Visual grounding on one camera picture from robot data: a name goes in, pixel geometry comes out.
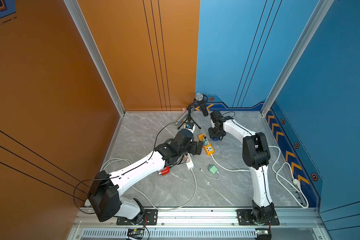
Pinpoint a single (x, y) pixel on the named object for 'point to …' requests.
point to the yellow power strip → (208, 149)
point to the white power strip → (190, 164)
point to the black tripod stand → (189, 118)
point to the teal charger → (205, 143)
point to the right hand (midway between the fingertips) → (214, 134)
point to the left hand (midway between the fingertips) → (196, 139)
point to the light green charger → (212, 169)
